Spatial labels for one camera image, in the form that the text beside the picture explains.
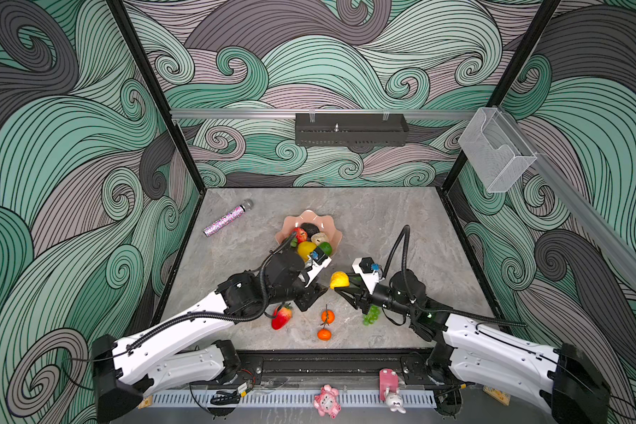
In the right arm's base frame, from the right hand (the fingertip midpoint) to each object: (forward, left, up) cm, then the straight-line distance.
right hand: (340, 283), depth 72 cm
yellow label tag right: (-24, -43, -16) cm, 51 cm away
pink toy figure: (-26, +4, -13) cm, 30 cm away
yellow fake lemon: (+19, +11, -14) cm, 27 cm away
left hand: (-1, +5, +3) cm, 6 cm away
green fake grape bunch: (-3, -11, -17) cm, 21 cm away
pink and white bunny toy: (-22, -13, -17) cm, 31 cm away
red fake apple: (+25, +13, -12) cm, 30 cm away
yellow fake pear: (0, +1, +3) cm, 3 cm away
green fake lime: (+17, +3, -9) cm, 20 cm away
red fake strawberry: (-5, +18, -14) cm, 23 cm away
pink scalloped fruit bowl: (+32, +4, -15) cm, 35 cm away
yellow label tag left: (-27, +51, -15) cm, 60 cm away
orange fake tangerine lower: (-10, +4, -15) cm, 18 cm away
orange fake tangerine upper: (-4, +3, -15) cm, 16 cm away
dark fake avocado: (+27, +9, -11) cm, 30 cm away
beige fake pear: (+22, +6, -10) cm, 25 cm away
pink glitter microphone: (+41, +37, -14) cm, 57 cm away
